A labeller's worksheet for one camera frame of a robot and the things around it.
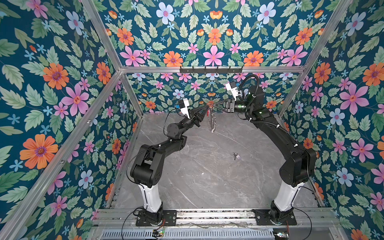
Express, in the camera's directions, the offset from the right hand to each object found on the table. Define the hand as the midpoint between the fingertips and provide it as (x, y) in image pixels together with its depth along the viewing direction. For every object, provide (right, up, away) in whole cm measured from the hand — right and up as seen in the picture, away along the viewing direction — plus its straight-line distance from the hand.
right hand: (215, 104), depth 70 cm
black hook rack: (-1, +25, +23) cm, 34 cm away
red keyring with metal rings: (-2, -7, -2) cm, 7 cm away
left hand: (-3, -1, -3) cm, 4 cm away
